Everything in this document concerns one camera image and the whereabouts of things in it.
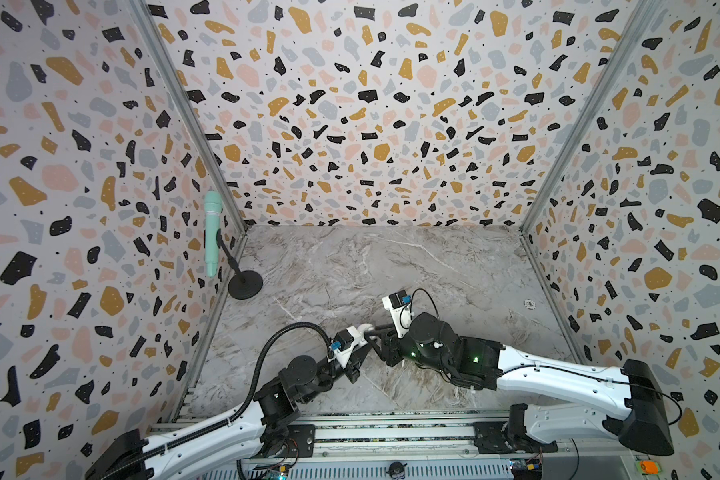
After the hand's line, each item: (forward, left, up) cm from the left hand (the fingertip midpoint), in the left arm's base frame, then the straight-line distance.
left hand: (375, 334), depth 70 cm
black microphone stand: (+28, +45, -21) cm, 57 cm away
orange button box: (-26, -63, -19) cm, 70 cm away
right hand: (-1, +2, +3) cm, 4 cm away
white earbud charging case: (+1, +2, +2) cm, 3 cm away
